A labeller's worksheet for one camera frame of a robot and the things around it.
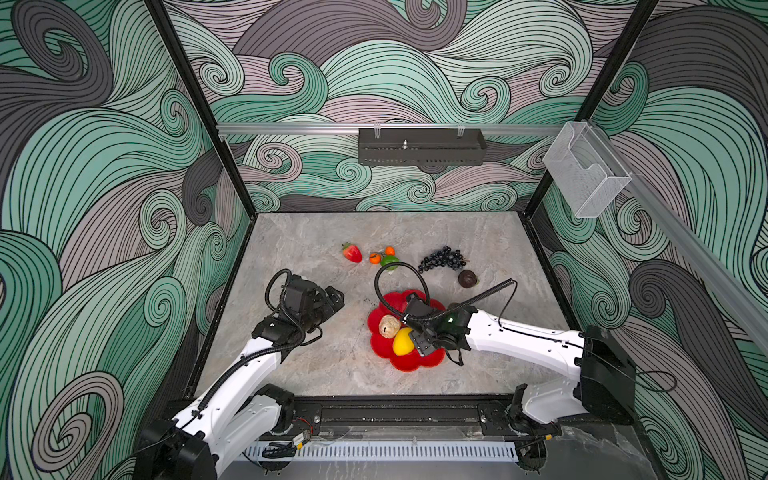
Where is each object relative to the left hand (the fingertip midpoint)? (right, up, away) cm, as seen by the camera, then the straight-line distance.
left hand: (335, 299), depth 82 cm
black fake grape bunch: (+34, +10, +20) cm, 41 cm away
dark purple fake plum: (+41, +4, +13) cm, 43 cm away
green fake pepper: (+16, +10, +21) cm, 28 cm away
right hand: (+25, -10, -2) cm, 27 cm away
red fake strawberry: (+3, +12, +22) cm, 25 cm away
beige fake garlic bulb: (+15, -8, -1) cm, 17 cm away
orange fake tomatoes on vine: (+11, +10, +21) cm, 26 cm away
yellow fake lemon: (+19, -13, -1) cm, 23 cm away
